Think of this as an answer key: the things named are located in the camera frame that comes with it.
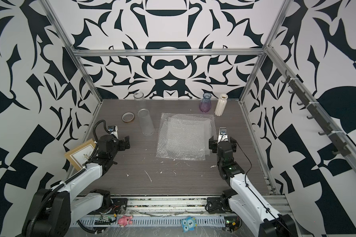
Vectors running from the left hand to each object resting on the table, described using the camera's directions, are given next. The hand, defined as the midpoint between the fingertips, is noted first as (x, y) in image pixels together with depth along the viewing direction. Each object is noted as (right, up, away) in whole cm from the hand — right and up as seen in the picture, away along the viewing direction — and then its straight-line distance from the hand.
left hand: (118, 135), depth 88 cm
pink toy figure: (+11, -37, -19) cm, 43 cm away
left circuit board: (+1, -37, -19) cm, 41 cm away
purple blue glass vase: (+55, +20, +19) cm, 61 cm away
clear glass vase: (+10, +21, +9) cm, 25 cm away
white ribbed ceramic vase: (+65, +17, +16) cm, 69 cm away
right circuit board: (+61, -40, -17) cm, 75 cm away
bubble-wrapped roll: (+25, -8, +3) cm, 27 cm away
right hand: (+59, +1, -5) cm, 59 cm away
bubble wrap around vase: (+25, +11, +21) cm, 35 cm away
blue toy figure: (+40, -38, -19) cm, 59 cm away
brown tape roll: (-1, +10, +21) cm, 23 cm away
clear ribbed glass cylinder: (+14, +3, +13) cm, 20 cm away
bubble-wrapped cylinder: (+42, -2, +11) cm, 43 cm away
